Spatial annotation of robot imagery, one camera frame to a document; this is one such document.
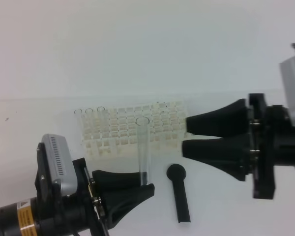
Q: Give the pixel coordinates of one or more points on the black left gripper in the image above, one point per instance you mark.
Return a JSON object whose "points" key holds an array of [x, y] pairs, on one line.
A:
{"points": [[57, 215]]}

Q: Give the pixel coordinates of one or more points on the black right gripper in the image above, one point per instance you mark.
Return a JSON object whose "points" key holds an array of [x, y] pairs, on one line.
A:
{"points": [[272, 139]]}

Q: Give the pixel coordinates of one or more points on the clear glass test tube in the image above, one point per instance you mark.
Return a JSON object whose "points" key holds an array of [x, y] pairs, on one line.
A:
{"points": [[143, 142]]}

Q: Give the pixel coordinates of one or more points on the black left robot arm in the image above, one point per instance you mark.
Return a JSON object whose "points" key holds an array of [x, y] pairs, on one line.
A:
{"points": [[101, 200]]}

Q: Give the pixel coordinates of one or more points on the clear racked tube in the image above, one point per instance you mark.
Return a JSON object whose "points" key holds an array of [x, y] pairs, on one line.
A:
{"points": [[103, 116], [79, 114], [89, 117]]}

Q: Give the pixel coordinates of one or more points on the white test tube rack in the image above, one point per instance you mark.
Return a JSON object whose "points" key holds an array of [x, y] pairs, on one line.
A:
{"points": [[119, 140]]}

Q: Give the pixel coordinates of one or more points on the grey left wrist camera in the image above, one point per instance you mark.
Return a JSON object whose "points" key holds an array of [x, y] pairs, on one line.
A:
{"points": [[60, 163]]}

